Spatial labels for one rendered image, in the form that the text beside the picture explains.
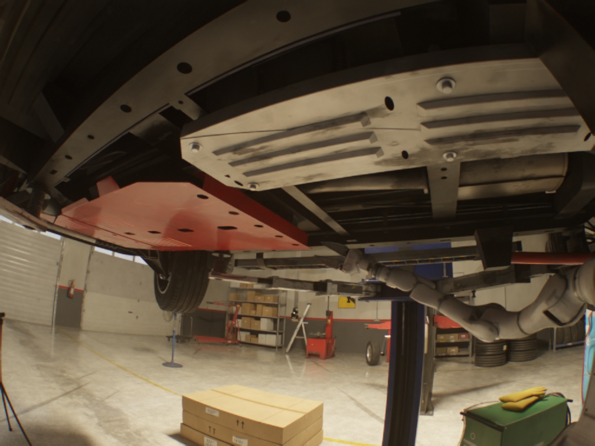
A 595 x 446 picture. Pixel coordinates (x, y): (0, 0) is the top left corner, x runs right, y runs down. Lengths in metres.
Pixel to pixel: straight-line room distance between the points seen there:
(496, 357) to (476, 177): 6.71
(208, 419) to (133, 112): 2.55
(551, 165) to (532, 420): 1.31
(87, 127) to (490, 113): 0.70
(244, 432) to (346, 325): 7.96
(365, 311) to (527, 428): 8.61
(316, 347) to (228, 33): 8.73
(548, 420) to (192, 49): 2.07
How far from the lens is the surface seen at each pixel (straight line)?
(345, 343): 10.18
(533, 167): 1.03
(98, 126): 0.62
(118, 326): 10.47
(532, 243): 10.42
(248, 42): 0.37
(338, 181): 1.08
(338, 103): 0.41
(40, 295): 9.36
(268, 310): 10.85
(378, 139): 0.48
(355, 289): 1.87
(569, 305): 0.76
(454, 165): 0.80
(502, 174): 1.00
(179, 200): 0.81
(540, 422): 1.91
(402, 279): 1.04
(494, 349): 7.48
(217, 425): 2.73
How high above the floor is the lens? 1.34
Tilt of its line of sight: 17 degrees up
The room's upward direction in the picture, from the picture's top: 3 degrees clockwise
